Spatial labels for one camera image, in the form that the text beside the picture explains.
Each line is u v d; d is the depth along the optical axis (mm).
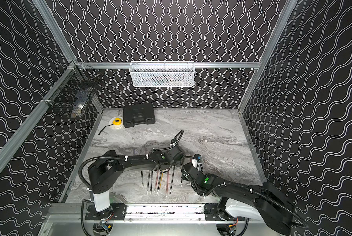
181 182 852
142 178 857
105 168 524
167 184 840
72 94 922
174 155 687
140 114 1158
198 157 750
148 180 857
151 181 856
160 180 857
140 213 761
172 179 857
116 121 1098
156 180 856
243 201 499
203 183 612
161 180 857
